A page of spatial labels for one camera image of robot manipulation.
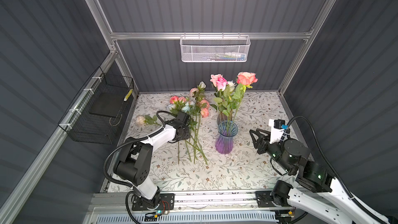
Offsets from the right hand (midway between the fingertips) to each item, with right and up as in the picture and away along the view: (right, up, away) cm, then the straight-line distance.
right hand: (254, 132), depth 64 cm
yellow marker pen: (-62, +17, +18) cm, 67 cm away
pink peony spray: (-28, +11, +44) cm, 53 cm away
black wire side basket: (-73, +7, +8) cm, 74 cm away
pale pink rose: (-57, +2, +37) cm, 68 cm away
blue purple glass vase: (-8, -12, +32) cm, 35 cm away
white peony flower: (-33, +9, +40) cm, 53 cm away
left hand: (-33, -6, +28) cm, 44 cm away
